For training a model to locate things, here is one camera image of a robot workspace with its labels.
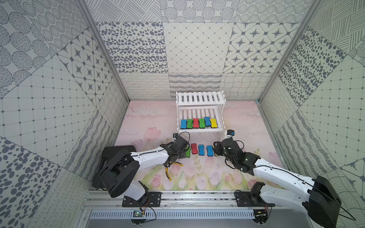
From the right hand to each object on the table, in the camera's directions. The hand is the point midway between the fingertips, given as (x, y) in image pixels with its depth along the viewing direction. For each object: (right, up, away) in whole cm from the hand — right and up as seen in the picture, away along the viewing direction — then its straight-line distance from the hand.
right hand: (217, 144), depth 83 cm
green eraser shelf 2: (-9, +13, +6) cm, 17 cm away
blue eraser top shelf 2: (-3, -6, +10) cm, 12 cm away
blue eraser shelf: (-20, +12, +6) cm, 24 cm away
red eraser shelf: (-12, +12, +7) cm, 18 cm away
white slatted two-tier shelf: (-9, +20, +15) cm, 27 cm away
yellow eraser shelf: (-1, +12, +6) cm, 14 cm away
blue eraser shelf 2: (-5, +13, +5) cm, 15 cm away
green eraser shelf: (-16, +12, +5) cm, 21 cm away
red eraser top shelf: (-13, -5, +10) cm, 17 cm away
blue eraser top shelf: (-8, -7, +9) cm, 14 cm away
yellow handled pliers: (-30, -15, +1) cm, 34 cm away
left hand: (-21, -4, +6) cm, 22 cm away
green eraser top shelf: (-18, -7, +7) cm, 20 cm away
